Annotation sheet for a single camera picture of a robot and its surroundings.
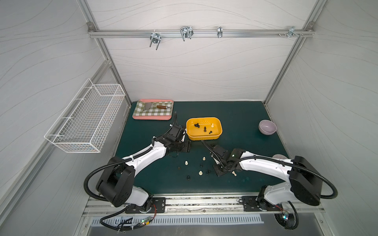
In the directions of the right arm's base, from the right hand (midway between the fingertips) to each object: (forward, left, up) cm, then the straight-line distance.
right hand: (216, 169), depth 83 cm
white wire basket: (+7, +65, +30) cm, 72 cm away
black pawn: (+27, +2, -1) cm, 27 cm away
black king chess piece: (+28, +6, -1) cm, 28 cm away
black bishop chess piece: (+32, +12, -1) cm, 34 cm away
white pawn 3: (-2, +9, -1) cm, 9 cm away
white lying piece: (0, -10, -2) cm, 10 cm away
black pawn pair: (-1, +4, -2) cm, 5 cm away
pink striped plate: (+9, -38, +2) cm, 39 cm away
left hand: (+11, +16, +6) cm, 21 cm away
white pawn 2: (+7, +7, -1) cm, 10 cm away
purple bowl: (+32, -38, -1) cm, 49 cm away
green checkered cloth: (+45, +48, -1) cm, 65 cm away
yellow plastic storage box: (+26, +13, -3) cm, 29 cm away
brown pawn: (0, +22, -1) cm, 22 cm away
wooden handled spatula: (+48, +51, +1) cm, 71 cm away
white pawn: (+32, +1, -1) cm, 32 cm away
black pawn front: (-5, +16, -1) cm, 17 cm away
